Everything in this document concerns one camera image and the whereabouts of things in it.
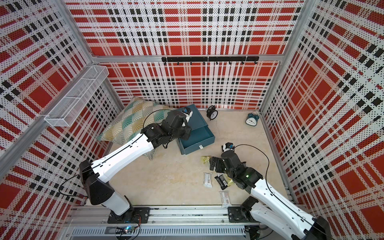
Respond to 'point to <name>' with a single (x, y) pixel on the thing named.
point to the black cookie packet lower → (221, 180)
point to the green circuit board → (126, 230)
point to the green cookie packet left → (205, 158)
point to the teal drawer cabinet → (197, 119)
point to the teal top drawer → (200, 137)
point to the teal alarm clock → (252, 119)
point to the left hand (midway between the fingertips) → (190, 128)
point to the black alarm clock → (211, 113)
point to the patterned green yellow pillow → (130, 119)
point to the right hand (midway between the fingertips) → (219, 160)
